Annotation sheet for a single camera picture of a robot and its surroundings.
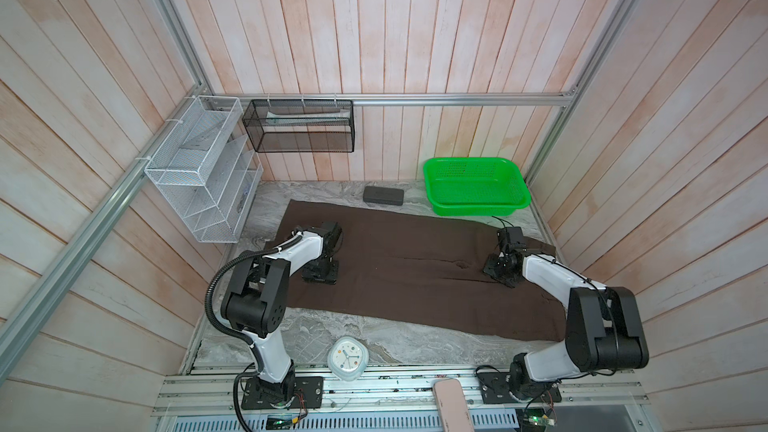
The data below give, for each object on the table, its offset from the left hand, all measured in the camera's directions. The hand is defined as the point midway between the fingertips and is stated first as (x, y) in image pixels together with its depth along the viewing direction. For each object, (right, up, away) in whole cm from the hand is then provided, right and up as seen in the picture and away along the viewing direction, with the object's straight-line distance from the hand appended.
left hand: (323, 285), depth 92 cm
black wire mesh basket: (-9, +53, +9) cm, 54 cm away
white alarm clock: (+10, -15, -15) cm, 24 cm away
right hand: (+54, +4, +2) cm, 54 cm away
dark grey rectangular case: (+19, +29, +23) cm, 42 cm away
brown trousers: (+26, +6, +3) cm, 27 cm away
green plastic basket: (+57, +33, +27) cm, 71 cm away
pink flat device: (+35, -24, -22) cm, 48 cm away
